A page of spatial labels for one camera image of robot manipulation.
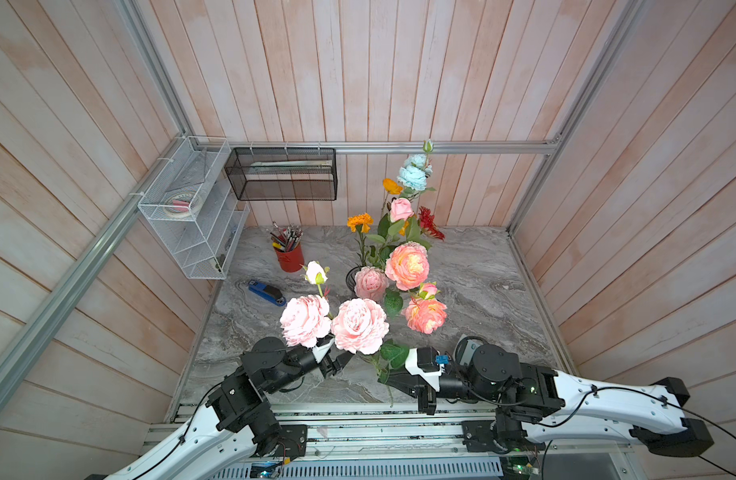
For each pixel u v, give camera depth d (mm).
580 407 430
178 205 728
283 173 1010
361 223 777
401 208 634
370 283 611
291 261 1038
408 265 503
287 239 964
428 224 660
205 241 774
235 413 483
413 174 674
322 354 536
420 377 450
